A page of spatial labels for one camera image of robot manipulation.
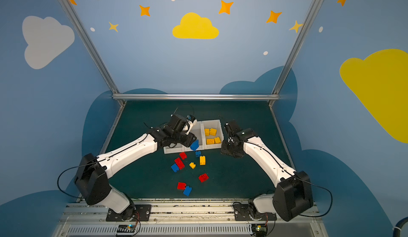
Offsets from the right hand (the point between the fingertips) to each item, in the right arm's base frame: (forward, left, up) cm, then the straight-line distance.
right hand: (227, 150), depth 83 cm
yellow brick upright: (-2, +13, -11) cm, 17 cm away
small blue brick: (+2, +16, -10) cm, 19 cm away
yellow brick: (+18, +8, -10) cm, 22 cm away
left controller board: (-36, +47, -15) cm, 61 cm away
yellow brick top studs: (+16, +11, -7) cm, 21 cm away
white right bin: (+23, +7, -9) cm, 26 cm away
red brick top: (+1, +25, -11) cm, 27 cm away
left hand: (+6, +19, +5) cm, 20 cm away
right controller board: (-32, -16, -15) cm, 39 cm away
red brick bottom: (-16, +23, -11) cm, 31 cm away
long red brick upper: (-4, +26, -10) cm, 29 cm away
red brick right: (-11, +12, -11) cm, 20 cm away
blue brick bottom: (-18, +20, -11) cm, 29 cm away
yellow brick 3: (+12, +5, -10) cm, 16 cm away
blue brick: (-7, +29, -11) cm, 31 cm away
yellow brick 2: (+11, +9, -10) cm, 18 cm away
